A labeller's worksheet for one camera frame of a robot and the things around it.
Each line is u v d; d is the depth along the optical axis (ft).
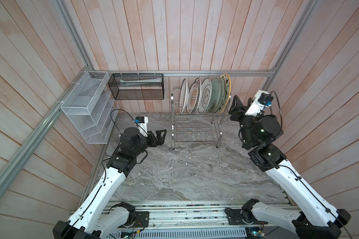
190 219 2.45
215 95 2.55
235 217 2.40
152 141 2.05
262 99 1.50
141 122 2.02
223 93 3.12
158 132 2.05
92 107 2.25
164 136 2.20
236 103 1.67
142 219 2.41
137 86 3.37
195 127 3.49
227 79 2.52
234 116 1.74
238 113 1.68
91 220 1.27
